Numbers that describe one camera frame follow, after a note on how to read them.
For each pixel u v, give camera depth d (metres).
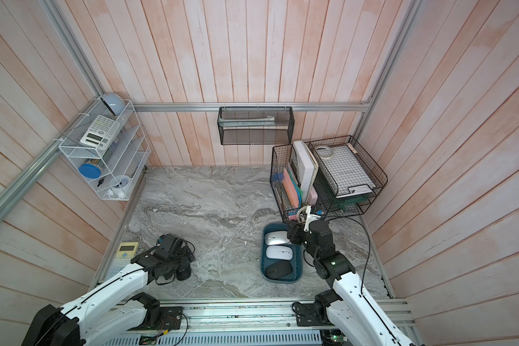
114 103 0.82
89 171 0.76
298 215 0.95
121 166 0.81
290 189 1.02
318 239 0.58
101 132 0.77
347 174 0.90
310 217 0.70
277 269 0.82
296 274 0.82
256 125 0.88
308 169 0.86
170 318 0.73
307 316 0.73
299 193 0.95
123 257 0.86
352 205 0.93
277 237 0.89
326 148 1.01
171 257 0.67
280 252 0.86
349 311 0.59
